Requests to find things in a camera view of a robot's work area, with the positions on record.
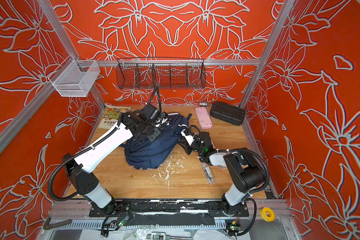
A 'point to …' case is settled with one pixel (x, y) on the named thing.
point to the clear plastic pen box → (208, 172)
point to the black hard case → (230, 114)
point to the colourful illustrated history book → (112, 115)
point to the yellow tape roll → (263, 214)
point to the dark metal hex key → (47, 225)
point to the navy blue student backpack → (142, 153)
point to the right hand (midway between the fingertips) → (177, 141)
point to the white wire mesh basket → (74, 78)
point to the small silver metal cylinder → (203, 103)
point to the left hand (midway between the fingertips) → (155, 129)
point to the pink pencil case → (203, 117)
